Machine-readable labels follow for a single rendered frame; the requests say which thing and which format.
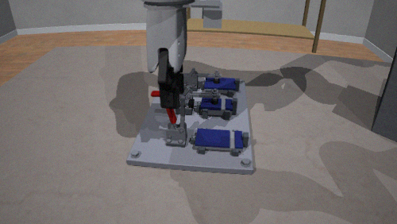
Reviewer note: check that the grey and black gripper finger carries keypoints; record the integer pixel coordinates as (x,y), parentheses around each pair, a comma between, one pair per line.
(169,92)
(180,83)

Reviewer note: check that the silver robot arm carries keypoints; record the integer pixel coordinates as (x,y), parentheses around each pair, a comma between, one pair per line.
(211,12)

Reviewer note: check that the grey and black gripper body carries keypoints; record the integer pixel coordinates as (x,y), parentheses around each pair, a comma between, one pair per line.
(166,27)

